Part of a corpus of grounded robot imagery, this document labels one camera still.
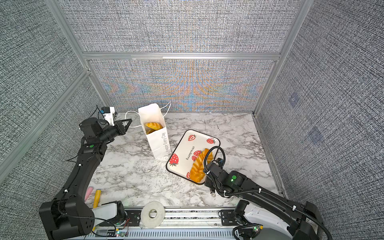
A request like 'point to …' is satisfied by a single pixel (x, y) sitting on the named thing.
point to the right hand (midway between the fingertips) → (206, 180)
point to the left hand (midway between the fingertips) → (131, 120)
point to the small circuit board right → (257, 228)
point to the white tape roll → (150, 222)
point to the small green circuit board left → (120, 234)
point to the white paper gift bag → (158, 139)
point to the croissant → (151, 126)
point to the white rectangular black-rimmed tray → (191, 144)
